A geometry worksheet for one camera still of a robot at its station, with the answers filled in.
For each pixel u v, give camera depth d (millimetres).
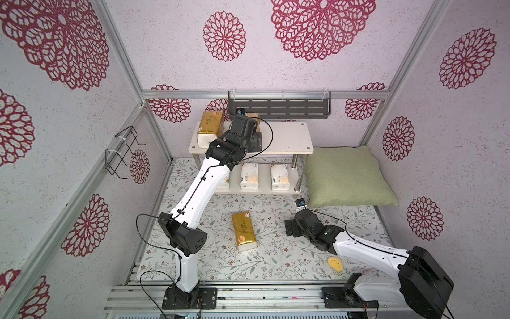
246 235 832
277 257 838
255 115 795
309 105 937
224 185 955
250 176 975
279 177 960
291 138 839
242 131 532
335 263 801
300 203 758
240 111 627
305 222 647
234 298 749
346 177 953
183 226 454
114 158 731
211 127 748
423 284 413
